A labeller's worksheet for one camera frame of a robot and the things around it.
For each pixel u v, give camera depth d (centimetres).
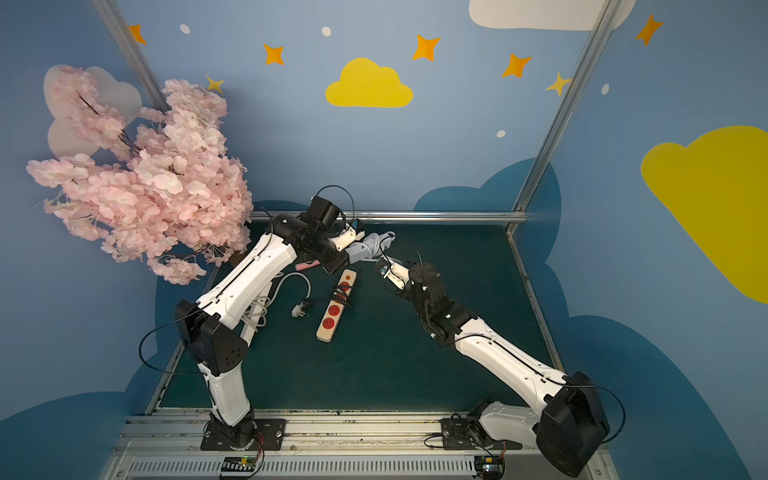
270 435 74
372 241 84
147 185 50
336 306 93
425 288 56
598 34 73
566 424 39
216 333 45
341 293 96
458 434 75
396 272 67
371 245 84
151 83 80
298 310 95
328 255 70
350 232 73
